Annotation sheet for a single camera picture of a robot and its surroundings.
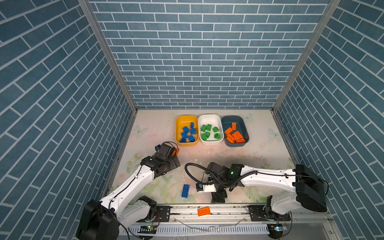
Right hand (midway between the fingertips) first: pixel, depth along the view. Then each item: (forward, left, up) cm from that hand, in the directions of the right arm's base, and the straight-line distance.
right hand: (208, 191), depth 76 cm
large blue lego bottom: (0, +12, -3) cm, 13 cm away
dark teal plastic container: (+47, -22, -3) cm, 52 cm away
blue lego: (+41, +18, -2) cm, 45 cm away
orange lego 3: (+37, -14, -3) cm, 39 cm away
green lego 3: (+38, +2, -2) cm, 38 cm away
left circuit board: (-18, +28, -7) cm, 34 cm away
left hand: (+12, +21, +3) cm, 24 cm away
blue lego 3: (+33, +13, -2) cm, 36 cm away
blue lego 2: (+42, +13, -5) cm, 44 cm away
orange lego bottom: (-8, +2, -3) cm, 9 cm away
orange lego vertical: (+48, -17, -3) cm, 51 cm away
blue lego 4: (+37, +19, -3) cm, 41 cm away
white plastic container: (+50, -3, 0) cm, 50 cm away
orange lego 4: (+24, +21, -3) cm, 32 cm away
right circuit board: (-13, -34, -8) cm, 37 cm away
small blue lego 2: (+32, +18, -2) cm, 37 cm away
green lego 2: (+35, +4, -1) cm, 35 cm away
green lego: (+43, +5, -1) cm, 43 cm away
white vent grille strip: (-16, +1, -6) cm, 17 cm away
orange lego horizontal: (+36, -21, -4) cm, 42 cm away
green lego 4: (+42, -3, -2) cm, 43 cm away
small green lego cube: (+43, +2, -1) cm, 43 cm away
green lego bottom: (+37, -5, -2) cm, 38 cm away
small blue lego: (+45, +14, -2) cm, 48 cm away
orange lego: (+42, -12, -3) cm, 44 cm away
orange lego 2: (+40, -19, -5) cm, 45 cm away
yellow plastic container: (+49, +22, -2) cm, 54 cm away
